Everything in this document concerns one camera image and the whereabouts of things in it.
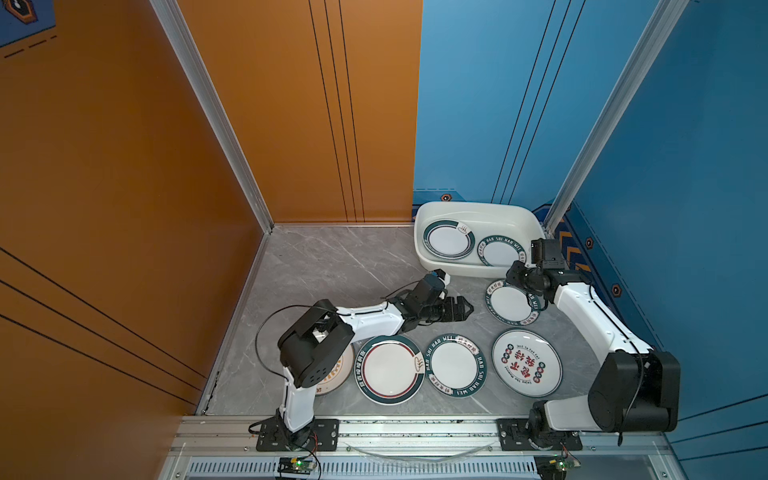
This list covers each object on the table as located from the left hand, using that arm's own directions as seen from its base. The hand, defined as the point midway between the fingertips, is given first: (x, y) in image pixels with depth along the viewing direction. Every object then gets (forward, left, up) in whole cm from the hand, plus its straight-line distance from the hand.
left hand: (467, 308), depth 85 cm
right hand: (+10, -13, +5) cm, 17 cm away
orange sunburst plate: (-16, +36, -10) cm, 41 cm away
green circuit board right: (-36, -18, -11) cm, 42 cm away
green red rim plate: (-15, +22, -10) cm, 28 cm away
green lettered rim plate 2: (-13, +4, -8) cm, 16 cm away
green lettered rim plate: (+30, -19, -9) cm, 37 cm away
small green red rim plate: (+34, 0, -8) cm, 35 cm away
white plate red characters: (-12, -18, -9) cm, 23 cm away
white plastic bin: (+44, -16, -7) cm, 47 cm away
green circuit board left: (-36, +44, -12) cm, 58 cm away
